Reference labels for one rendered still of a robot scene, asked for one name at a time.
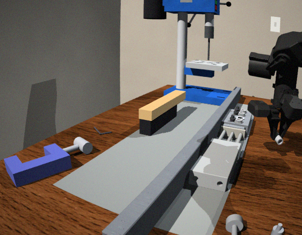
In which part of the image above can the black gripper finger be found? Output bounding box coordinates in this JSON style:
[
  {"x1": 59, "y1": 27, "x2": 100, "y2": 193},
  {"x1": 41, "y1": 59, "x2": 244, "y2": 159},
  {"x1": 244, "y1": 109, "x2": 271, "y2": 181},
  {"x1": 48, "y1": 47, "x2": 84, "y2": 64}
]
[
  {"x1": 267, "y1": 116, "x2": 281, "y2": 140},
  {"x1": 279, "y1": 113, "x2": 298, "y2": 138}
]

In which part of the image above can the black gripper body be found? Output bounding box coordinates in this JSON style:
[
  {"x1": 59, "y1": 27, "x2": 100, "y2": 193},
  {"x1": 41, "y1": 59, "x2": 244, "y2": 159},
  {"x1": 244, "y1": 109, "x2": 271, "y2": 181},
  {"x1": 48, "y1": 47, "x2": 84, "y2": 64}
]
[{"x1": 248, "y1": 81, "x2": 299, "y2": 118}]

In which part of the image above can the white cylinder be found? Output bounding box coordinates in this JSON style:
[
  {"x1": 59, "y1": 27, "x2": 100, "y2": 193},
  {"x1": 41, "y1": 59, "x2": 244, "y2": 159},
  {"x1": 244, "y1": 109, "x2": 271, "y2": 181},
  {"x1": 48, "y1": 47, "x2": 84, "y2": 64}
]
[{"x1": 275, "y1": 132, "x2": 283, "y2": 145}]

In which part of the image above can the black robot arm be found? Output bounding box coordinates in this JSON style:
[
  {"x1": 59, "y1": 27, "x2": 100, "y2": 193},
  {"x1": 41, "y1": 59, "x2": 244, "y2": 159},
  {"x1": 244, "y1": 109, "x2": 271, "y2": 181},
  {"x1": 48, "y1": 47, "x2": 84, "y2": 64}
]
[{"x1": 248, "y1": 31, "x2": 302, "y2": 120}]

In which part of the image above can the blue c-clamp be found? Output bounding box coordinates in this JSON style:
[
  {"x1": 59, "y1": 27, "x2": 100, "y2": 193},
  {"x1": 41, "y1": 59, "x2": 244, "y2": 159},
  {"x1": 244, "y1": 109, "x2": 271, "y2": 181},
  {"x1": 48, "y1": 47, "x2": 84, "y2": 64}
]
[{"x1": 4, "y1": 137, "x2": 93, "y2": 187}]

